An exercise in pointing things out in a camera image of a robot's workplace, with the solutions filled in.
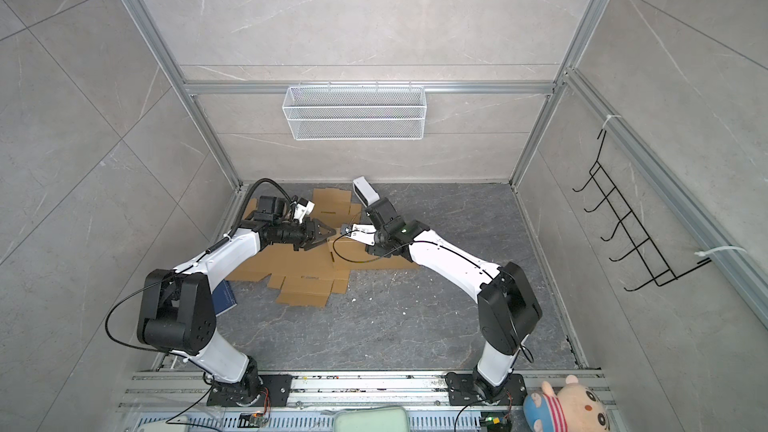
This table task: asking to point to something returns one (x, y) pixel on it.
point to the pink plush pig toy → (572, 408)
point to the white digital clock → (366, 193)
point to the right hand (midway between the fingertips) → (376, 228)
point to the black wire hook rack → (644, 254)
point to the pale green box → (380, 419)
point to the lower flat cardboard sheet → (250, 207)
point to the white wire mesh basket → (354, 113)
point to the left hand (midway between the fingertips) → (331, 230)
